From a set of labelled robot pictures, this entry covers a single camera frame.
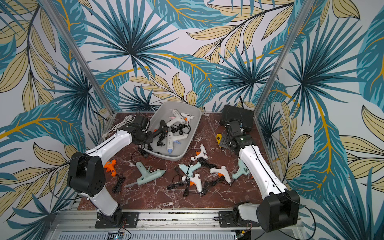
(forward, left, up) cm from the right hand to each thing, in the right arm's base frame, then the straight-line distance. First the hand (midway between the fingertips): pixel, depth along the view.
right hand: (231, 143), depth 82 cm
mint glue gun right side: (-8, -9, -16) cm, 20 cm away
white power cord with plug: (+32, +69, -14) cm, 78 cm away
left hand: (+7, +47, -7) cm, 48 cm away
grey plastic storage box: (+26, +35, -15) cm, 46 cm away
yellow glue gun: (+15, +3, -15) cm, 22 cm away
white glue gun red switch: (+2, +15, -15) cm, 22 cm away
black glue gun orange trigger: (+21, +41, -11) cm, 47 cm away
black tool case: (+34, -11, -12) cm, 38 cm away
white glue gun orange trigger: (-14, +20, -16) cm, 29 cm away
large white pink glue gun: (+33, +31, -14) cm, 48 cm away
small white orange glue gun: (+33, +25, -14) cm, 44 cm away
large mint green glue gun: (-11, +48, -14) cm, 51 cm away
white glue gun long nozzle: (-9, +4, -16) cm, 19 cm away
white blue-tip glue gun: (+14, +35, -14) cm, 40 cm away
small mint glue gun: (-6, +26, -16) cm, 31 cm away
